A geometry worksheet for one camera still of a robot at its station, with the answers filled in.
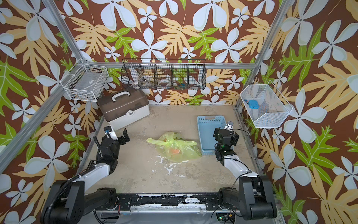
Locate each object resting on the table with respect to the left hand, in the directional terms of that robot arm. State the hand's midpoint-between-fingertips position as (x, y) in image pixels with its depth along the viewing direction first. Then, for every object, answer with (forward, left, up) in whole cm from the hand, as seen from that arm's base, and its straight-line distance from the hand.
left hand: (118, 129), depth 86 cm
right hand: (+1, -68, -1) cm, 68 cm away
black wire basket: (+38, -28, +15) cm, 49 cm away
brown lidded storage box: (+16, 0, +3) cm, 16 cm away
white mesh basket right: (+10, -91, +10) cm, 92 cm away
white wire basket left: (+24, +22, +18) cm, 38 cm away
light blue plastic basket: (+17, -61, -17) cm, 65 cm away
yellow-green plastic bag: (-11, -34, -2) cm, 36 cm away
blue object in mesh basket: (+13, -85, +10) cm, 87 cm away
